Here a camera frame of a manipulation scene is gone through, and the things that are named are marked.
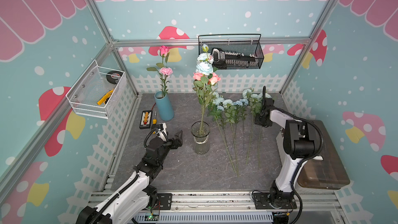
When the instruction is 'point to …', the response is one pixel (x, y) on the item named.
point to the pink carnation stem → (166, 71)
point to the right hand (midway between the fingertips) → (260, 120)
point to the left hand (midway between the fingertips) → (176, 134)
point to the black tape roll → (112, 79)
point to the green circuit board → (152, 216)
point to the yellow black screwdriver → (154, 121)
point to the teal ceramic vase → (166, 111)
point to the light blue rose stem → (225, 111)
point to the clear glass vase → (200, 130)
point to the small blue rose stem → (251, 96)
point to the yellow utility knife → (104, 99)
